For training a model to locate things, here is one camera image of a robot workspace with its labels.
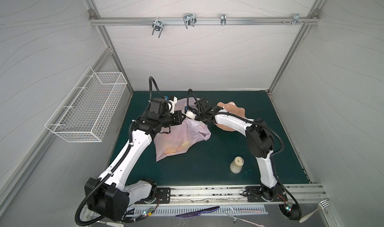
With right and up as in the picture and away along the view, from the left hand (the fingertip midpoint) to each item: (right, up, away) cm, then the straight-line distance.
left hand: (184, 116), depth 74 cm
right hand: (+1, -5, +17) cm, 18 cm away
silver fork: (+68, -42, -3) cm, 80 cm away
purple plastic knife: (+7, -45, -5) cm, 46 cm away
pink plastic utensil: (+29, -47, -8) cm, 55 cm away
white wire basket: (-45, +3, -5) cm, 45 cm away
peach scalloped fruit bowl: (+32, +4, +31) cm, 45 cm away
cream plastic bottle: (+27, -25, +1) cm, 37 cm away
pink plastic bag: (-1, -11, +3) cm, 12 cm away
